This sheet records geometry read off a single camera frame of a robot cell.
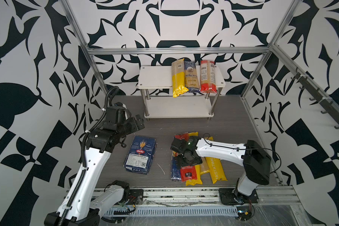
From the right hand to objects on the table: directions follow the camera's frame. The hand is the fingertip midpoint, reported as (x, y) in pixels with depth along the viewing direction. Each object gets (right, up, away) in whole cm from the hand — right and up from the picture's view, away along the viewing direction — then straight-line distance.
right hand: (183, 163), depth 81 cm
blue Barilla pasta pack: (-24, +5, +1) cm, 25 cm away
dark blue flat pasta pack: (-4, -4, -1) cm, 6 cm away
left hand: (-25, +26, -10) cm, 37 cm away
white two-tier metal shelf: (+12, +34, +24) cm, 44 cm away
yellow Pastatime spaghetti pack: (+19, -4, -1) cm, 19 cm away
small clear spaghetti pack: (+12, -2, +1) cm, 12 cm away
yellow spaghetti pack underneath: (+8, -8, -4) cm, 12 cm away
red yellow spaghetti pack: (+2, -3, -5) cm, 6 cm away
